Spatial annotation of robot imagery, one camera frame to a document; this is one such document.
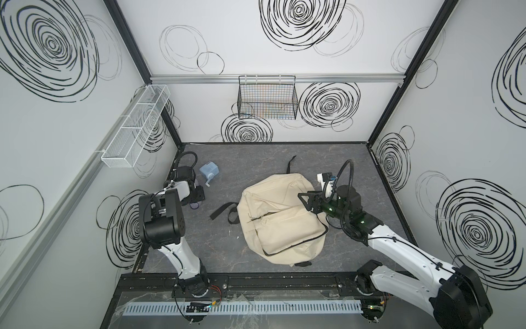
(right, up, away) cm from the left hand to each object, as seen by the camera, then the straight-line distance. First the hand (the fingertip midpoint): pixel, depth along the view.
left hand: (193, 196), depth 98 cm
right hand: (+50, +4, -21) cm, 54 cm away
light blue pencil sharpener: (+7, +12, +4) cm, 15 cm away
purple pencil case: (+5, -2, -11) cm, 12 cm away
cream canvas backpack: (+40, -8, -13) cm, 42 cm away
